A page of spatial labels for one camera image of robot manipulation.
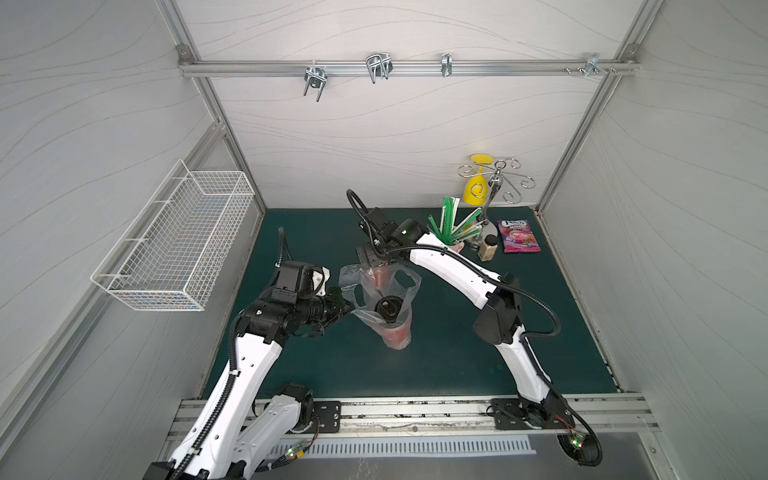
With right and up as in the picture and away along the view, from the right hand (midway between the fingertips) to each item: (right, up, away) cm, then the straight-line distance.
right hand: (375, 252), depth 86 cm
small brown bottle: (+38, 0, +14) cm, 40 cm away
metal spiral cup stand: (+40, +8, +21) cm, 46 cm away
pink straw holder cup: (+27, +1, +12) cm, 30 cm away
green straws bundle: (+24, +6, +12) cm, 27 cm away
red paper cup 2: (+6, -16, -16) cm, 23 cm away
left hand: (-5, -12, -16) cm, 21 cm away
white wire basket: (-46, 0, -19) cm, 50 cm away
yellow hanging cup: (+36, +22, +21) cm, 47 cm away
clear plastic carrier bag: (-4, -9, -10) cm, 14 cm away
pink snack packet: (+52, +5, +23) cm, 57 cm away
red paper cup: (+2, -7, +3) cm, 8 cm away
